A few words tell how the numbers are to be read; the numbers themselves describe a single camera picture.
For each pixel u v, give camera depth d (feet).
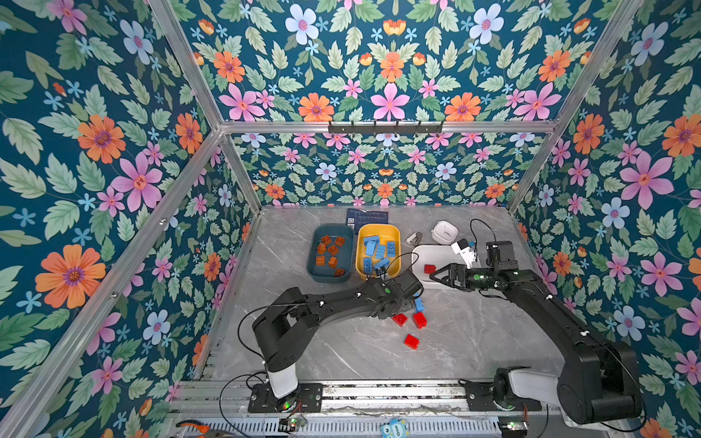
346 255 3.34
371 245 3.41
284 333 1.48
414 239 3.53
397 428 2.23
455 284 2.32
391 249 3.41
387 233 3.53
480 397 2.42
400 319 2.86
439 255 3.36
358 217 3.79
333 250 3.39
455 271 2.33
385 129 3.06
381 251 3.42
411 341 2.76
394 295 2.18
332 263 3.23
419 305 2.90
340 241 3.51
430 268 3.20
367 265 3.26
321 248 3.36
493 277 2.13
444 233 3.53
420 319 2.84
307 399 2.43
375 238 3.49
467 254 2.51
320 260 3.26
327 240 3.50
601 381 1.33
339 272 3.21
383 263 3.23
